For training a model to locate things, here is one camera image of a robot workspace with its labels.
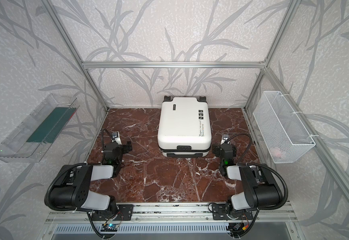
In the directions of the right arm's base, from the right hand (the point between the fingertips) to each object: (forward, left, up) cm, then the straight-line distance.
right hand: (224, 139), depth 94 cm
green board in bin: (-12, +82, +31) cm, 88 cm away
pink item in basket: (-17, -20, +14) cm, 30 cm away
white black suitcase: (-1, +25, +14) cm, 29 cm away
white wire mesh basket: (-16, -16, +29) cm, 37 cm away
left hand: (+1, +64, +4) cm, 64 cm away
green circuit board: (-45, +62, -7) cm, 77 cm away
